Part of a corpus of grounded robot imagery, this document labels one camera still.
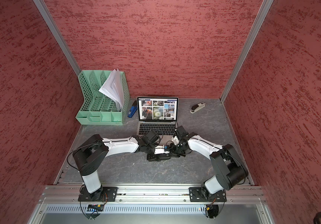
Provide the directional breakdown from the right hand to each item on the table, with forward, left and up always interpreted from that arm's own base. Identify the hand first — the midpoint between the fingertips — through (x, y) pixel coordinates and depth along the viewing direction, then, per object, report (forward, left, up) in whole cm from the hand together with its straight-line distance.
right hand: (169, 157), depth 85 cm
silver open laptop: (+32, +5, +3) cm, 33 cm away
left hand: (+2, +7, -3) cm, 8 cm away
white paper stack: (+39, +35, +25) cm, 58 cm away
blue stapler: (+40, +27, +1) cm, 49 cm away
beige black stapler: (+41, -24, 0) cm, 47 cm away
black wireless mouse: (-2, +6, +6) cm, 9 cm away
